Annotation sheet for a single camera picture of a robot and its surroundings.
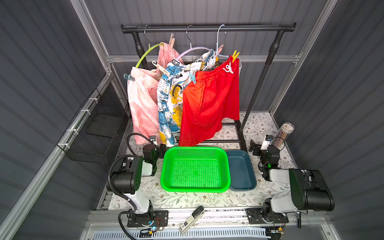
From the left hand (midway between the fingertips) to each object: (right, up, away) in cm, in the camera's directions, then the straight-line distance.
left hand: (158, 145), depth 96 cm
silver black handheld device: (+21, -34, -27) cm, 48 cm away
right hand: (+65, +3, -6) cm, 66 cm away
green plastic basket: (+24, -14, -5) cm, 29 cm away
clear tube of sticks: (+77, +8, -9) cm, 78 cm away
